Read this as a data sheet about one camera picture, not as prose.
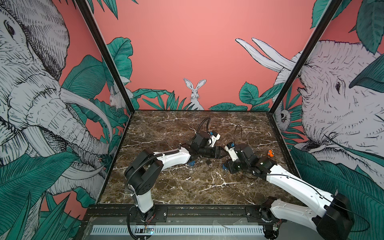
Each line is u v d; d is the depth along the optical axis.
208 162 0.93
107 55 0.86
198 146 0.69
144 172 0.46
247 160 0.59
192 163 0.91
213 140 0.78
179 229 0.70
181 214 0.75
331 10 0.70
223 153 0.77
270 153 0.95
